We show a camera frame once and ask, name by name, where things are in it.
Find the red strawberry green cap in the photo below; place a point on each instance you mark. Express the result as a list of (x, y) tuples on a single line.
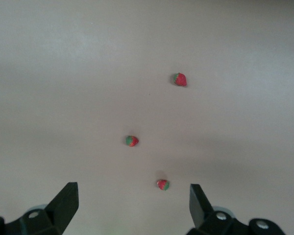
[(180, 80), (132, 141), (163, 184)]

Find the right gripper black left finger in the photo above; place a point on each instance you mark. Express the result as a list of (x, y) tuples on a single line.
[(61, 210)]

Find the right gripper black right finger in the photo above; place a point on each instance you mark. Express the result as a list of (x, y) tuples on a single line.
[(202, 210)]

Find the brown table cover sheet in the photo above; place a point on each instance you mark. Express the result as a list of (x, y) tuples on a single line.
[(63, 73)]

